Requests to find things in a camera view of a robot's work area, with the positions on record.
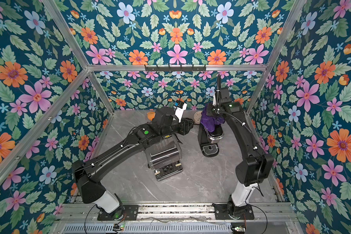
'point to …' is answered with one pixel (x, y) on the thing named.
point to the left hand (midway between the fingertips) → (193, 121)
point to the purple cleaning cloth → (208, 122)
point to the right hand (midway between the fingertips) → (214, 108)
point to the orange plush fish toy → (151, 115)
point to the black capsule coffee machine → (209, 142)
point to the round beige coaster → (197, 116)
